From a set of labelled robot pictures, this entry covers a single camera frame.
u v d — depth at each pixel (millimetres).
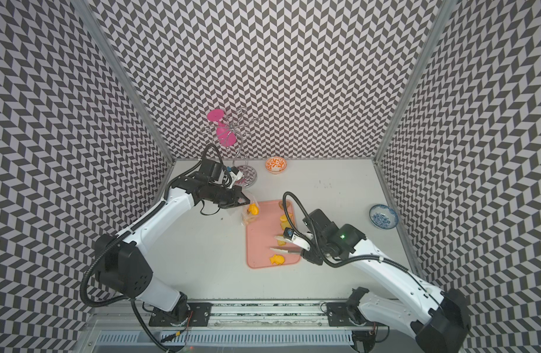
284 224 930
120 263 389
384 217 951
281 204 1001
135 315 681
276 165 1141
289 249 845
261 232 912
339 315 766
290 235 695
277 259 845
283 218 956
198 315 713
